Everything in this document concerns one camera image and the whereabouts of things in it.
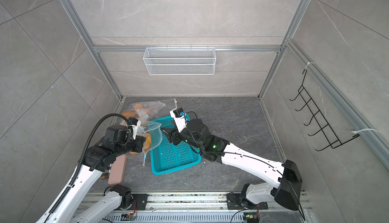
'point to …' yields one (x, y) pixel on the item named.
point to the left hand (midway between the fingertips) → (146, 136)
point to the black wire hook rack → (333, 140)
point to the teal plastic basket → (164, 156)
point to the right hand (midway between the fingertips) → (168, 125)
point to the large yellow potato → (133, 153)
